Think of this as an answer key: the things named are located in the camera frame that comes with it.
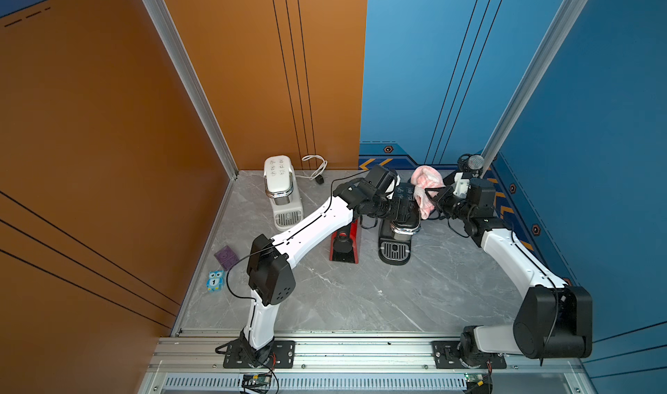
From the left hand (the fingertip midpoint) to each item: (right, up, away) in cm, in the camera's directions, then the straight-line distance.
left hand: (403, 209), depth 79 cm
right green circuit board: (+19, -47, -6) cm, 51 cm away
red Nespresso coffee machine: (-18, -10, -1) cm, 21 cm away
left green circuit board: (-42, -47, -7) cm, 63 cm away
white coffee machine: (-39, +7, +7) cm, 40 cm away
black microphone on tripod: (+26, +15, +9) cm, 31 cm away
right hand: (+8, +6, +5) cm, 11 cm away
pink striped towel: (+7, +10, +4) cm, 13 cm away
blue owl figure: (-62, -25, +8) cm, 67 cm away
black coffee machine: (-2, -10, +2) cm, 10 cm away
